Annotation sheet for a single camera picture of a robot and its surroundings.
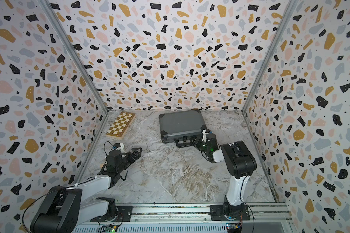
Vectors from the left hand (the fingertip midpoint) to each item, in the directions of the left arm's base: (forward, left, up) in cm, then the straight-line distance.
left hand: (139, 151), depth 89 cm
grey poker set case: (+19, -25, 0) cm, 31 cm away
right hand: (+10, -33, -3) cm, 34 cm away
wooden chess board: (+22, +20, -5) cm, 30 cm away
